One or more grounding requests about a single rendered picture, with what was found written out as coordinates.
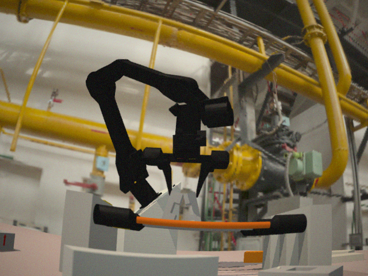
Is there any orange rectangular block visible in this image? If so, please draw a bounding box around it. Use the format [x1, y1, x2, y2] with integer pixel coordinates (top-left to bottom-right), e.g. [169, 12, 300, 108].
[244, 251, 263, 263]

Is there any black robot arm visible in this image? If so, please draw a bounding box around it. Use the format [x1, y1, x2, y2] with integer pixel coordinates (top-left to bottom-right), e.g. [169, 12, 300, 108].
[86, 59, 234, 209]

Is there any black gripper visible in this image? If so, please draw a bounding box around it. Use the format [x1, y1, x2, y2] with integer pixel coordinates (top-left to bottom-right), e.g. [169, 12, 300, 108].
[142, 124, 229, 198]

